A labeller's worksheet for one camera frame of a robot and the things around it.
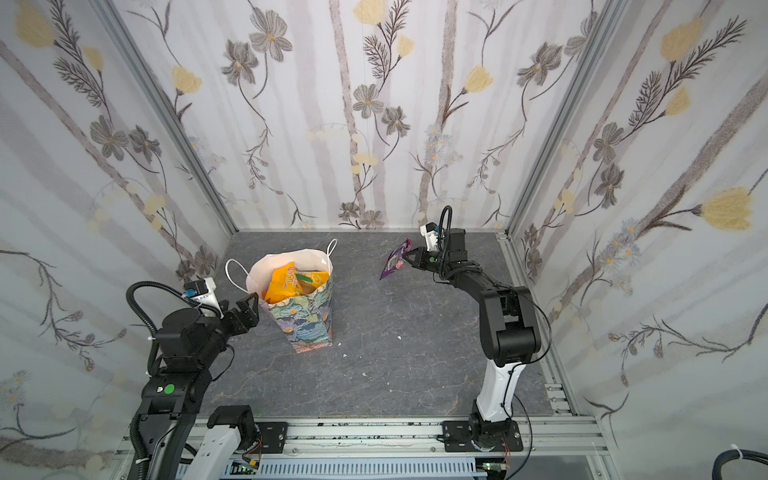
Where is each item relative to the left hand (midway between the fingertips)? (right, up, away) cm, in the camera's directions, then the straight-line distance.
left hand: (239, 290), depth 70 cm
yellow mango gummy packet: (+8, +1, +8) cm, 11 cm away
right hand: (+39, +11, +21) cm, 46 cm away
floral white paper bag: (+16, -6, +6) cm, 18 cm away
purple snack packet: (+38, +7, +26) cm, 46 cm away
